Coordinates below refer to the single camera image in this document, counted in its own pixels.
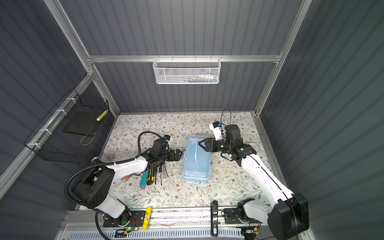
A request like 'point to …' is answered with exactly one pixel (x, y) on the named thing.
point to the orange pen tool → (126, 176)
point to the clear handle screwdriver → (164, 166)
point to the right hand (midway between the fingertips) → (204, 144)
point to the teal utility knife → (144, 179)
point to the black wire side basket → (64, 135)
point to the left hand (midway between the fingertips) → (177, 152)
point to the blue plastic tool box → (197, 163)
